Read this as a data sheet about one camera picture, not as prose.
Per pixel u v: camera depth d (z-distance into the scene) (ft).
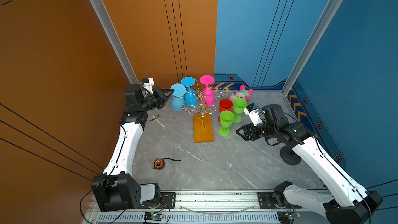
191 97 2.76
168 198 2.44
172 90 2.37
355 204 1.20
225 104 3.02
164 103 2.24
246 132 2.05
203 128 3.22
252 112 2.08
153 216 2.32
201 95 2.48
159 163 2.71
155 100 2.10
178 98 2.44
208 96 2.72
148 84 2.23
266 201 2.38
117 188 1.26
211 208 2.38
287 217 2.31
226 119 2.97
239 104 3.00
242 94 3.65
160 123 3.34
